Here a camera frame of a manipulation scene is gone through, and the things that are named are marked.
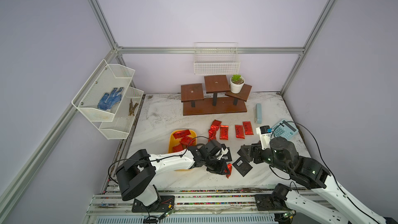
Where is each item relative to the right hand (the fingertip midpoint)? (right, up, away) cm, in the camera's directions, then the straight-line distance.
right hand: (247, 149), depth 69 cm
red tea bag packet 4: (-34, +3, +25) cm, 42 cm away
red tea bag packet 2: (-7, +3, +29) cm, 30 cm away
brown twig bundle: (-65, +19, +26) cm, 72 cm away
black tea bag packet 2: (+2, -14, +17) cm, 22 cm away
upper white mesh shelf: (-72, +25, +8) cm, 76 cm away
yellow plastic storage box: (-39, -3, +26) cm, 47 cm away
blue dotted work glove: (-68, +22, +7) cm, 72 cm away
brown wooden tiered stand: (-27, +22, +42) cm, 54 cm away
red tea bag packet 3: (+3, +4, +29) cm, 30 cm away
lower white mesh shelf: (-70, +7, +21) cm, 73 cm away
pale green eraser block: (+18, +15, +35) cm, 42 cm away
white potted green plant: (+1, +35, +26) cm, 43 cm away
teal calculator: (+33, +6, +30) cm, 45 cm away
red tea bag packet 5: (-30, -1, +23) cm, 38 cm away
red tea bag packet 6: (-36, -5, +21) cm, 42 cm away
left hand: (-8, -14, +6) cm, 17 cm away
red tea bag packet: (-14, +3, +29) cm, 32 cm away
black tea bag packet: (-6, -10, +19) cm, 22 cm away
